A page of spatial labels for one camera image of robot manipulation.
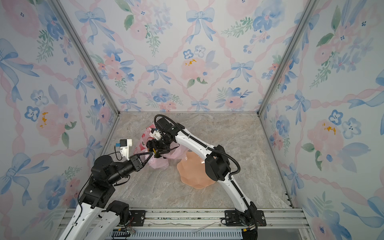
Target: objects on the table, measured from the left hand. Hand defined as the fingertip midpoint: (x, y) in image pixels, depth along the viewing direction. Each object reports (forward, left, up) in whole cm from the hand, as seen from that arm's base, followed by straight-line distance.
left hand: (152, 153), depth 66 cm
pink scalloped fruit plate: (+6, -17, -29) cm, 35 cm away
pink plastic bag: (+9, -8, -14) cm, 19 cm away
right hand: (+8, +6, -14) cm, 18 cm away
